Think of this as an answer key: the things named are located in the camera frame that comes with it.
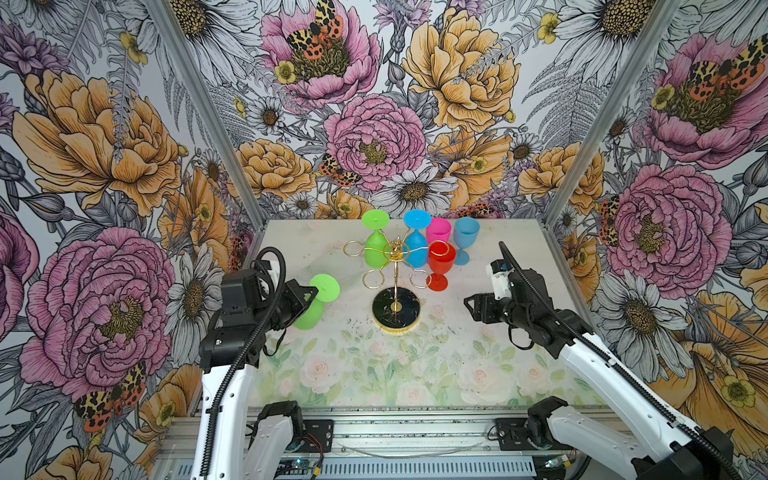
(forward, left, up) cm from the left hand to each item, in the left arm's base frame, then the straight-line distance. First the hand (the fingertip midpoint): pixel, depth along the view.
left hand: (320, 301), depth 70 cm
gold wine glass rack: (+10, -18, -23) cm, 31 cm away
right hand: (+2, -39, -9) cm, 40 cm away
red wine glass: (+19, -31, -8) cm, 37 cm away
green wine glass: (+3, -1, -1) cm, 3 cm away
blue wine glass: (+17, -23, -1) cm, 29 cm away
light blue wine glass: (+32, -41, -12) cm, 54 cm away
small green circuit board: (-28, +5, -25) cm, 38 cm away
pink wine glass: (+35, -33, -13) cm, 49 cm away
